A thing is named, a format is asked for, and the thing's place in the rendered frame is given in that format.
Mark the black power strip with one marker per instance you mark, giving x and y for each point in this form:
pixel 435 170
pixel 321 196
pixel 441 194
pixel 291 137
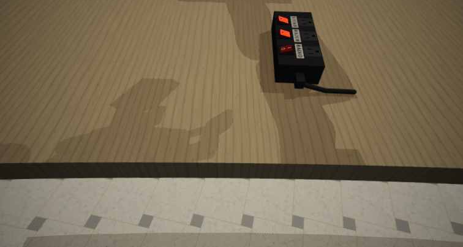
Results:
pixel 296 52

